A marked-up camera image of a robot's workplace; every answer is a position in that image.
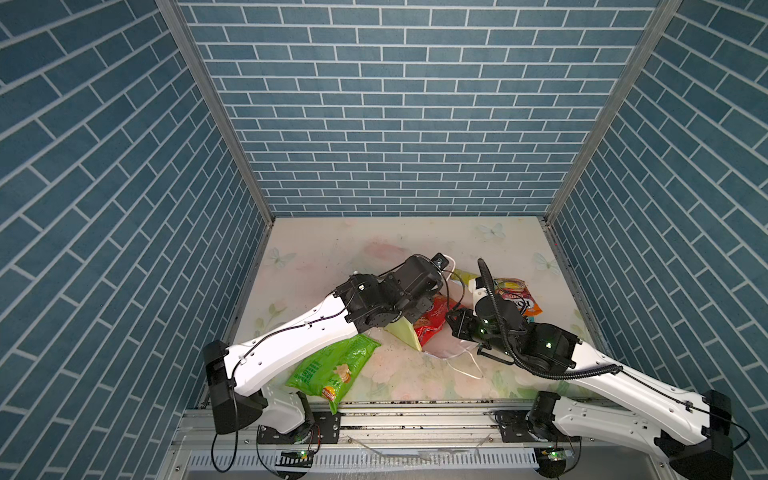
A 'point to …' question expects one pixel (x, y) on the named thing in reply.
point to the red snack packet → (434, 318)
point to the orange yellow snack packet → (518, 291)
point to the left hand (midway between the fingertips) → (421, 291)
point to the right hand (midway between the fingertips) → (439, 314)
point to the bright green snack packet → (330, 377)
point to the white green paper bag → (445, 341)
